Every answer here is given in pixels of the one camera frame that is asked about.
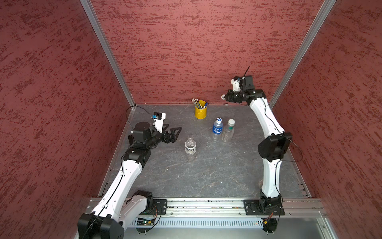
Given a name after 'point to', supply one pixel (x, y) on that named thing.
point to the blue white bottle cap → (219, 120)
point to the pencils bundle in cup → (196, 102)
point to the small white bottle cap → (223, 96)
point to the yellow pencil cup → (201, 113)
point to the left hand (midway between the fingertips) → (174, 129)
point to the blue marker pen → (206, 103)
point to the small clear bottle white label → (190, 146)
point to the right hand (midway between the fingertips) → (224, 98)
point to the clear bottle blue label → (217, 129)
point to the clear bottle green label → (228, 134)
